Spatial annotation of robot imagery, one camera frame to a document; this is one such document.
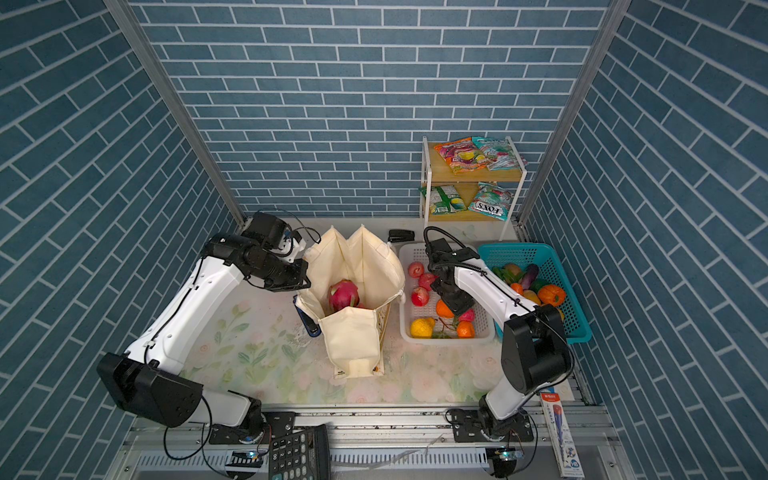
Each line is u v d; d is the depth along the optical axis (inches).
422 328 33.4
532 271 40.0
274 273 24.4
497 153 35.6
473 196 41.2
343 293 33.1
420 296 36.3
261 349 34.3
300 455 26.8
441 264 25.2
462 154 35.0
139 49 29.7
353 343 28.3
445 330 35.2
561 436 28.4
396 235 44.2
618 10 27.7
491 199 40.1
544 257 40.1
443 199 40.1
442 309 35.2
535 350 17.7
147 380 15.1
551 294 34.9
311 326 34.2
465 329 33.4
